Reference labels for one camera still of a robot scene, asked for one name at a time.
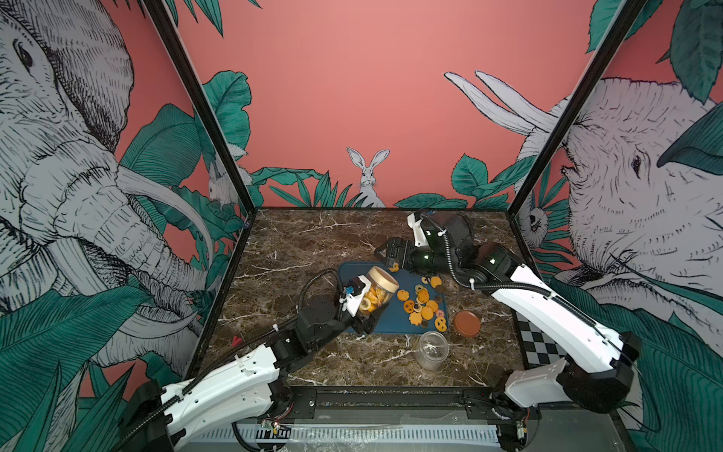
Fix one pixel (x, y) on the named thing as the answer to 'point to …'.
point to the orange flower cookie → (415, 318)
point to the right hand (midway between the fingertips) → (383, 253)
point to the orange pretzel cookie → (409, 306)
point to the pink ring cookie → (440, 313)
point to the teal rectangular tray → (418, 306)
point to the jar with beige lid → (383, 284)
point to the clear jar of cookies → (432, 349)
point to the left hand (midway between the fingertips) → (375, 288)
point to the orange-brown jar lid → (467, 324)
